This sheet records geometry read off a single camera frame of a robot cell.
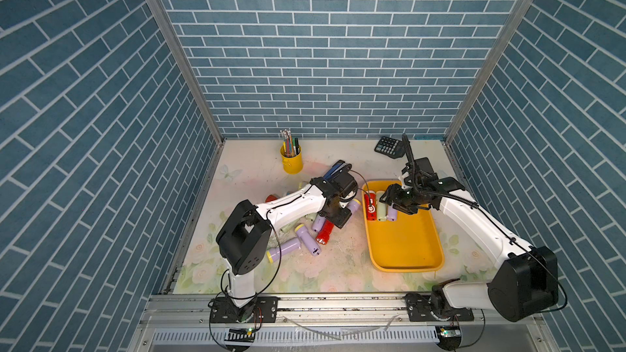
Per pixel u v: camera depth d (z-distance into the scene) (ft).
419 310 2.41
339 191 2.22
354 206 3.07
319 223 2.92
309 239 2.82
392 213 2.98
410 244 3.02
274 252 2.70
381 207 3.05
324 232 2.90
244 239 1.52
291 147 3.38
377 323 2.37
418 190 2.02
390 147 3.82
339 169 3.55
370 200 3.07
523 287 1.32
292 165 3.36
